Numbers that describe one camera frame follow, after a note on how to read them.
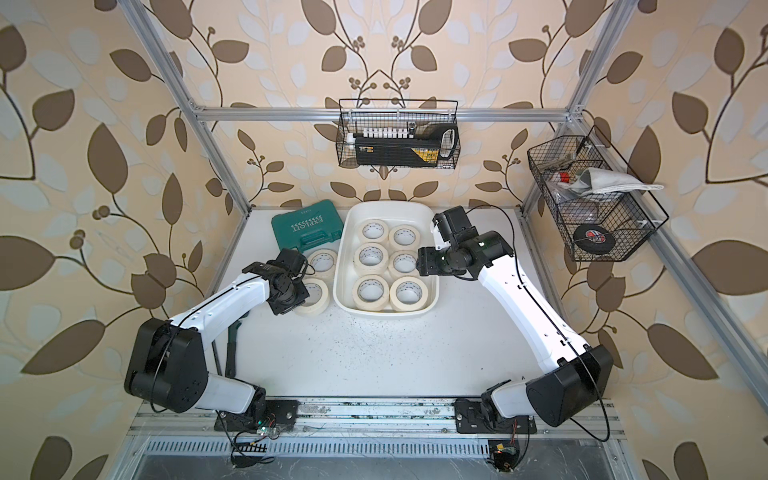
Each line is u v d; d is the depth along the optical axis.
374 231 1.12
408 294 0.96
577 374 0.38
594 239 0.72
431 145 0.84
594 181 0.63
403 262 1.04
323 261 1.05
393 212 1.09
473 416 0.74
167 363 0.43
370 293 0.96
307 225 1.09
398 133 0.83
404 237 1.12
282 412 0.74
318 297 0.87
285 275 0.66
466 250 0.51
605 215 0.73
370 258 1.05
